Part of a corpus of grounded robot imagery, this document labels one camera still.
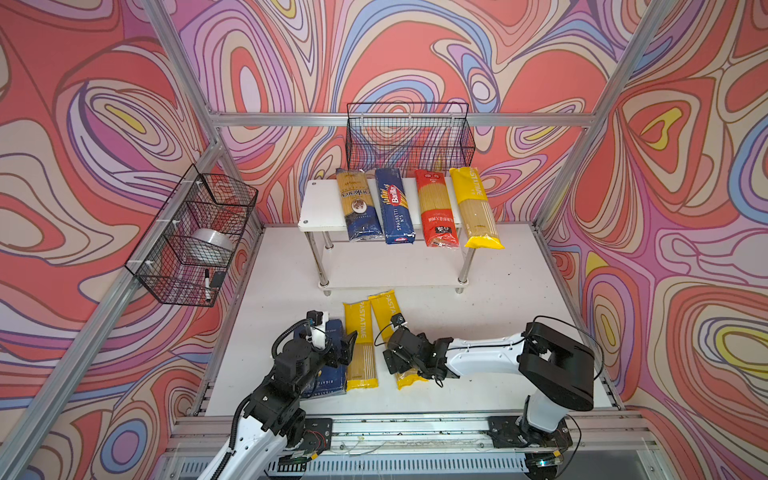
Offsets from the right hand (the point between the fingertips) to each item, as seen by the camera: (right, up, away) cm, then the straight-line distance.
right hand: (402, 356), depth 88 cm
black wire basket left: (-54, +30, -16) cm, 64 cm away
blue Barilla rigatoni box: (-19, -2, -12) cm, 22 cm away
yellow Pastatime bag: (-12, -1, -6) cm, 13 cm away
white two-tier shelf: (-9, +27, +14) cm, 32 cm away
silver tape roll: (-48, +35, -14) cm, 61 cm away
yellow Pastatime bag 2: (-5, +14, +7) cm, 16 cm away
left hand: (-16, +11, -10) cm, 21 cm away
